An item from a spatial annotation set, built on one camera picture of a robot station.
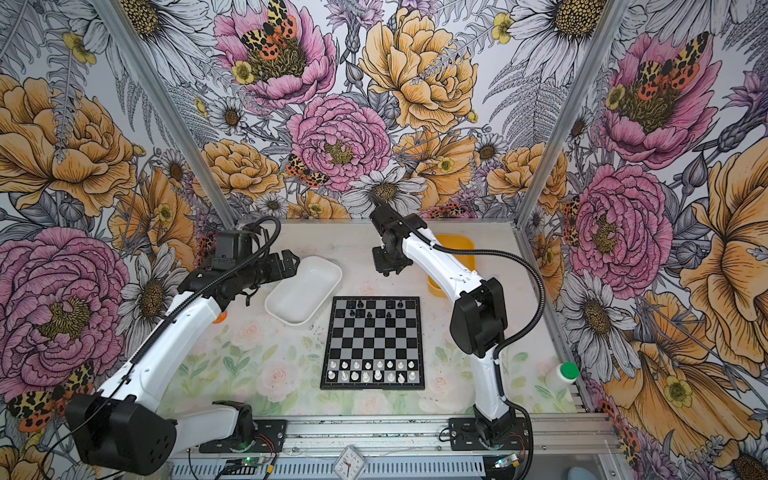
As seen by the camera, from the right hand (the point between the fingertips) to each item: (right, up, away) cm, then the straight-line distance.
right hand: (389, 273), depth 88 cm
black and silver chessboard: (-4, -21, +2) cm, 21 cm away
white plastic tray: (-29, -9, +9) cm, 32 cm away
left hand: (-28, +1, -7) cm, 29 cm away
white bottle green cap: (+43, -25, -12) cm, 51 cm away
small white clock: (-9, -42, -19) cm, 47 cm away
